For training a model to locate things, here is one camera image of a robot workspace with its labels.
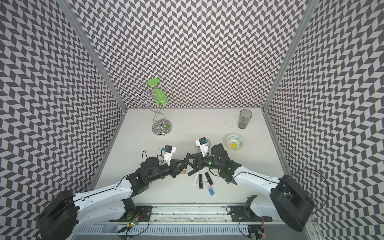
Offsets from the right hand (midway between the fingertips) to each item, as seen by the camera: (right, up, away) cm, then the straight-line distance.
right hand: (187, 161), depth 76 cm
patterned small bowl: (+29, +7, +22) cm, 37 cm away
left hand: (0, -1, -1) cm, 2 cm away
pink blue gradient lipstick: (+13, -18, +5) cm, 22 cm away
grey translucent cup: (+36, +23, +21) cm, 48 cm away
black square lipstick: (+11, -12, +8) cm, 18 cm away
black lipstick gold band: (+7, -13, +7) cm, 16 cm away
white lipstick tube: (+4, -12, +8) cm, 15 cm away
